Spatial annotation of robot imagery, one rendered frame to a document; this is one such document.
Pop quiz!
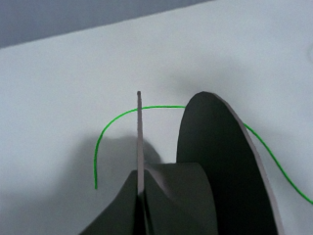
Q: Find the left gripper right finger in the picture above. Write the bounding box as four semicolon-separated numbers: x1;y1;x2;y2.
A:
144;169;211;235

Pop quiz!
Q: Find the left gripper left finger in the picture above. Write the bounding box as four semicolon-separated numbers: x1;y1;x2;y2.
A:
79;170;138;235

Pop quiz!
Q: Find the black cable reel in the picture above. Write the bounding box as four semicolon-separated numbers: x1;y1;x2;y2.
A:
137;91;286;235

